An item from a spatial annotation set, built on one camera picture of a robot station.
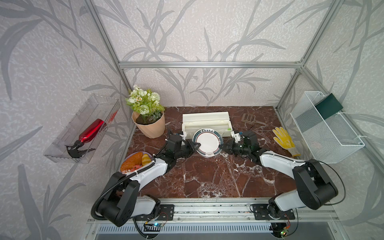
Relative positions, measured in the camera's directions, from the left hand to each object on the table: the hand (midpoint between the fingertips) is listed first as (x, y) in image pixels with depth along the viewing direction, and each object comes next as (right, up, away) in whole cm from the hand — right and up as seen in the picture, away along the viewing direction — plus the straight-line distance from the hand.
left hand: (202, 145), depth 82 cm
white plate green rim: (+4, +3, +4) cm, 7 cm away
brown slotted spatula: (+37, +15, +29) cm, 50 cm away
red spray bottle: (-51, +2, -24) cm, 56 cm away
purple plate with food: (-40, -10, +4) cm, 41 cm away
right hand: (+9, -1, +2) cm, 9 cm away
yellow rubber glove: (+57, 0, +20) cm, 61 cm away
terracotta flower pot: (-30, +11, +7) cm, 33 cm away
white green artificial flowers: (-32, +24, +3) cm, 41 cm away
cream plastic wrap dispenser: (+12, +13, +20) cm, 27 cm away
